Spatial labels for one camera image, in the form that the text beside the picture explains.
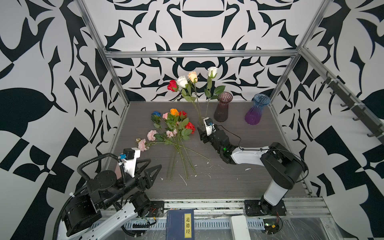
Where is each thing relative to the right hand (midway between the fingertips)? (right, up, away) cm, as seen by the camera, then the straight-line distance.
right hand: (204, 123), depth 87 cm
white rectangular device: (+13, -44, -22) cm, 51 cm away
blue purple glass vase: (+39, +5, +26) cm, 47 cm away
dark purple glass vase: (+13, +7, +15) cm, 21 cm away
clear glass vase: (-2, -3, -2) cm, 4 cm away
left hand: (-21, -13, -30) cm, 39 cm away
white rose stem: (+2, +17, -8) cm, 19 cm away
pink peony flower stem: (-32, -9, +9) cm, 35 cm away
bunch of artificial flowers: (-19, -4, +13) cm, 23 cm away
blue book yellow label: (-13, -46, -17) cm, 50 cm away
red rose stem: (-17, +20, -8) cm, 28 cm away
